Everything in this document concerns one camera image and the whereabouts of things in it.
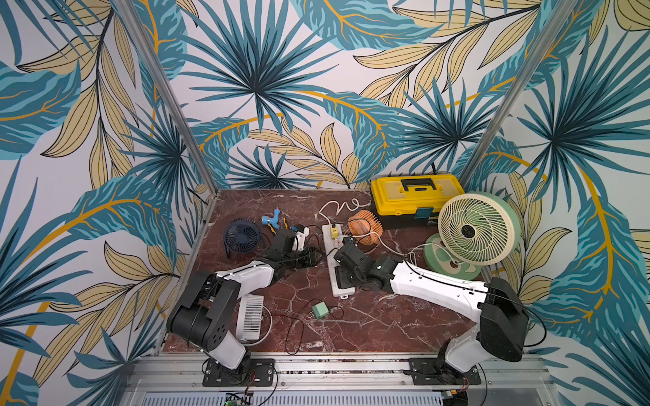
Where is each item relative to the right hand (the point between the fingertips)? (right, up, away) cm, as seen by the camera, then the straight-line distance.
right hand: (342, 273), depth 83 cm
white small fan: (-28, -11, -9) cm, 31 cm away
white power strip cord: (0, +22, +28) cm, 35 cm away
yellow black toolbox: (+27, +24, +12) cm, 38 cm away
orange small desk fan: (+9, +14, +10) cm, 20 cm away
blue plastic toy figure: (-27, +17, +24) cm, 40 cm away
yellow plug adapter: (-2, +12, +15) cm, 19 cm away
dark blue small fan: (-36, +11, +10) cm, 39 cm away
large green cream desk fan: (+40, +15, -6) cm, 43 cm away
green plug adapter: (-7, -12, +1) cm, 14 cm away
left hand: (-7, +4, +6) cm, 10 cm away
